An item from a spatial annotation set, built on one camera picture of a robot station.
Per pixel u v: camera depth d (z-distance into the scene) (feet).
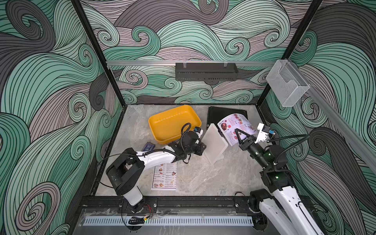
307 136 1.55
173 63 3.11
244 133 2.11
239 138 2.16
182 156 2.05
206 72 3.13
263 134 1.97
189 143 2.20
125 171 1.52
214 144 2.87
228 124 2.32
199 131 2.49
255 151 1.95
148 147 3.04
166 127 3.57
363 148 1.68
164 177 2.73
